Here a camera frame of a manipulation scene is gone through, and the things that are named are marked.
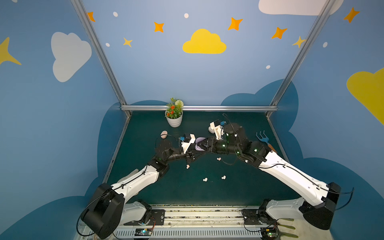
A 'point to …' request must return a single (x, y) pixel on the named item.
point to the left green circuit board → (143, 232)
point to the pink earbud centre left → (188, 166)
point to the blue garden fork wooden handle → (266, 139)
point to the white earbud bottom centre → (205, 179)
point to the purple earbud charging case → (198, 139)
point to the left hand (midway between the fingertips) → (204, 149)
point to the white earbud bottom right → (223, 177)
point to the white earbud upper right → (219, 159)
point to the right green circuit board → (268, 233)
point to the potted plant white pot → (174, 112)
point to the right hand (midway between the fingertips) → (199, 143)
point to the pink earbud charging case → (163, 134)
